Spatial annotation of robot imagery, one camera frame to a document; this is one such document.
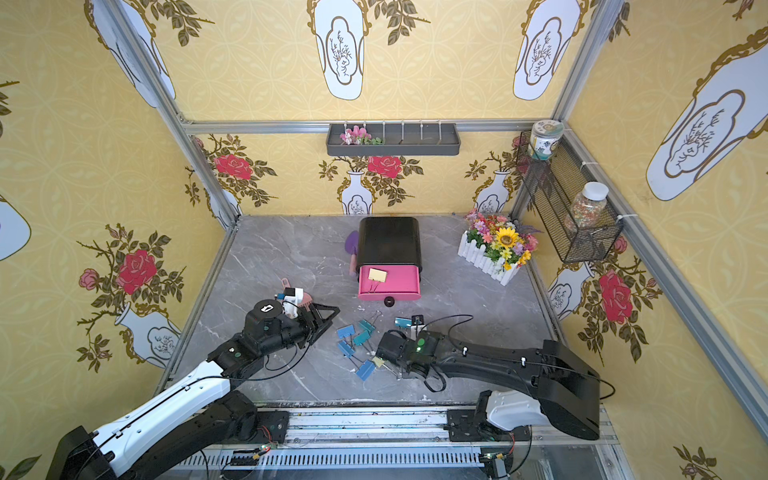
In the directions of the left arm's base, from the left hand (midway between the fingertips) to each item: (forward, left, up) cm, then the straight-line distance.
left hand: (330, 312), depth 78 cm
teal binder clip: (-2, -7, -15) cm, 16 cm away
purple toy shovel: (+36, -2, -17) cm, 39 cm away
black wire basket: (+42, -71, +3) cm, 83 cm away
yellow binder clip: (-8, -12, -14) cm, 20 cm away
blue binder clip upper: (+1, -3, -15) cm, 15 cm away
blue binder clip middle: (-5, -3, -14) cm, 15 cm away
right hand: (-10, -23, -12) cm, 28 cm away
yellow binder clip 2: (+12, -12, -1) cm, 17 cm away
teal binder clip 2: (+3, -20, -14) cm, 24 cm away
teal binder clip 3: (+2, -9, -14) cm, 17 cm away
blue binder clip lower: (-11, -9, -14) cm, 20 cm away
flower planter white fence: (+19, -49, +2) cm, 52 cm away
